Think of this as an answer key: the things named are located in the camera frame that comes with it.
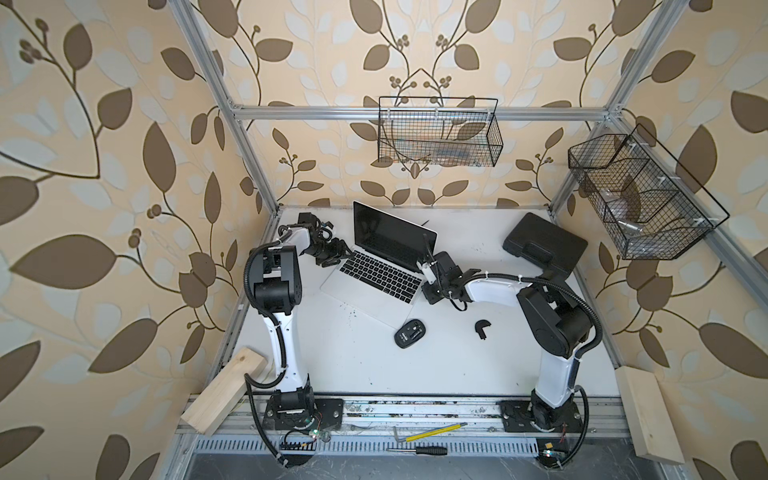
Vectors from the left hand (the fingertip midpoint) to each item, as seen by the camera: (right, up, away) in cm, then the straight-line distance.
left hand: (341, 254), depth 103 cm
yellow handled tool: (+26, -43, -31) cm, 58 cm away
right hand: (+30, -11, -4) cm, 32 cm away
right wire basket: (+82, +14, -29) cm, 88 cm away
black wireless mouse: (+23, -22, -16) cm, 36 cm away
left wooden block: (-25, -34, -28) cm, 51 cm away
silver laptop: (+14, -8, -4) cm, 16 cm away
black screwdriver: (+25, -45, -33) cm, 61 cm away
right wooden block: (+80, -37, -32) cm, 94 cm away
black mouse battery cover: (+44, -21, -13) cm, 51 cm away
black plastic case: (+71, +4, -1) cm, 71 cm away
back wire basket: (+39, +41, -7) cm, 57 cm away
